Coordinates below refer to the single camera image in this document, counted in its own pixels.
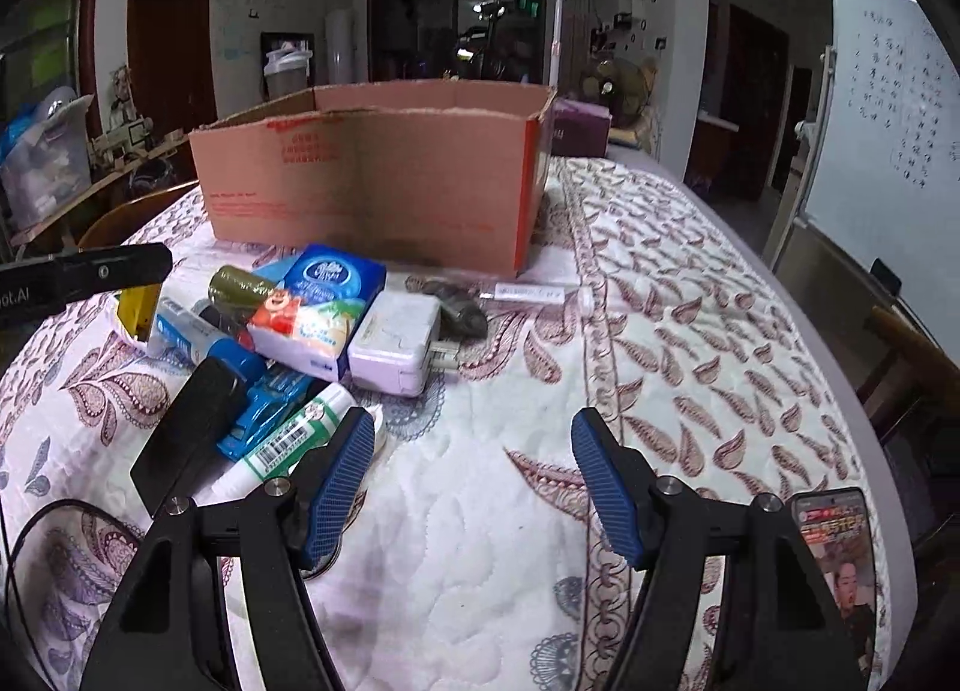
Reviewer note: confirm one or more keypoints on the yellow card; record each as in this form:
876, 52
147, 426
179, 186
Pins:
136, 310

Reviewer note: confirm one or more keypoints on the wooden chair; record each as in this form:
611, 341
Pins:
119, 224

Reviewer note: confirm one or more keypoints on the smartphone with lit screen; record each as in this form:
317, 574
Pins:
835, 526

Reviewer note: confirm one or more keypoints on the clear storage bin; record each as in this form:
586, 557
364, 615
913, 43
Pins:
48, 164

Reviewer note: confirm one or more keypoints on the black rectangular phone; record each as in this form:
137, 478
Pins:
183, 445

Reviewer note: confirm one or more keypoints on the olive green bag roll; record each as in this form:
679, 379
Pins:
237, 292

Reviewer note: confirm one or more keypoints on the white green glue stick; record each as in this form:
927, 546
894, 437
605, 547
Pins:
280, 451

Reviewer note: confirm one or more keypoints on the light blue box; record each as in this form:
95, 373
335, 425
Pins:
275, 271

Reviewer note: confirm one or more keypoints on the blue stapler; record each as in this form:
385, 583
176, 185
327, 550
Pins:
270, 402

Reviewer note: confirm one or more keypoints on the blue tissue pack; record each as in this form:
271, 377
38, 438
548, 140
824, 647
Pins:
308, 319

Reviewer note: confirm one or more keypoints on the grey shaker bottle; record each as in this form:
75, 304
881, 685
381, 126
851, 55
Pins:
287, 71

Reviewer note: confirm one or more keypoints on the white power adapter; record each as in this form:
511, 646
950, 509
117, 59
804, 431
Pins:
390, 352

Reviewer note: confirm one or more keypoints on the clear white tube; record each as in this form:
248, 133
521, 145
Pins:
534, 294

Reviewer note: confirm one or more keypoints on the brown cardboard box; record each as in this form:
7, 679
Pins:
438, 173

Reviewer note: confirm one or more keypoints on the whiteboard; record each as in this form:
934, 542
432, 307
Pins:
885, 188

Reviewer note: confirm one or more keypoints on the purple tissue box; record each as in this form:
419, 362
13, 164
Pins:
580, 130

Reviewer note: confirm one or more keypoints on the electric fan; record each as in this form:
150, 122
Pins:
621, 87

